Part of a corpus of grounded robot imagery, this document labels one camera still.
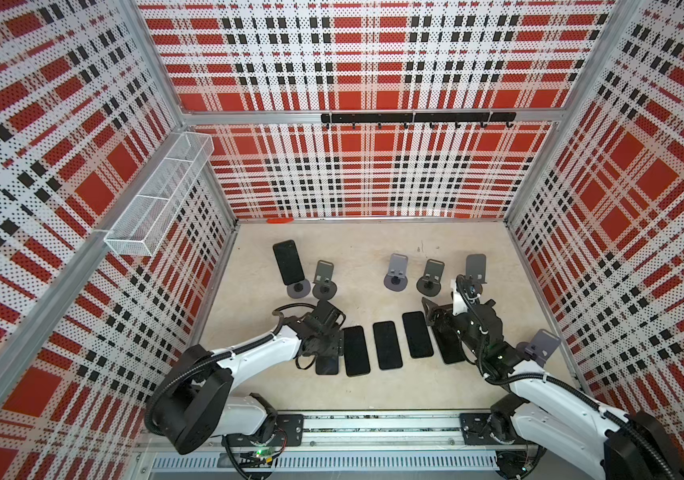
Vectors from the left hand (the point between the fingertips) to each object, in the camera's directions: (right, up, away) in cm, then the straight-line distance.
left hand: (331, 350), depth 86 cm
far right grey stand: (+46, +24, +10) cm, 53 cm away
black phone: (-15, +26, +8) cm, 31 cm away
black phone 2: (+17, 0, +3) cm, 17 cm away
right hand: (+31, +16, -3) cm, 35 cm away
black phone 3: (+26, +4, +4) cm, 27 cm away
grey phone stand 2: (+21, +21, +13) cm, 32 cm away
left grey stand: (-3, +18, +10) cm, 21 cm away
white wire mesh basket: (-58, +38, +5) cm, 70 cm away
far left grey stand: (-13, +16, +16) cm, 26 cm away
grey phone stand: (+32, +18, +13) cm, 39 cm away
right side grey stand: (+58, +3, -5) cm, 58 cm away
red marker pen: (-27, +42, +42) cm, 65 cm away
